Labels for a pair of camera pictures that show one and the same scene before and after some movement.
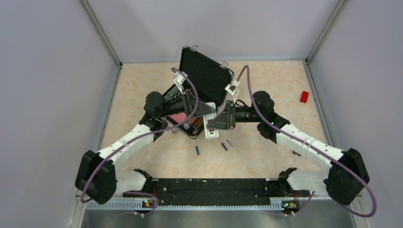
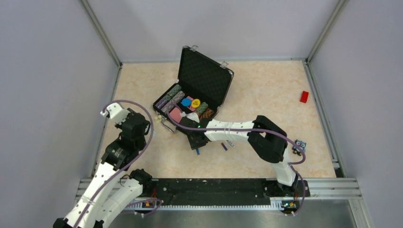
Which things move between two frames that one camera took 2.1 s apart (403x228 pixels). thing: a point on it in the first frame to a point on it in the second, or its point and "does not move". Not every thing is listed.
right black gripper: [225, 119] to [194, 146]
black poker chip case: [209, 80] does not move
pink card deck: [178, 117] does not move
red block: [304, 97] does not move
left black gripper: [189, 101] to [118, 125]
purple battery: [224, 147] does not move
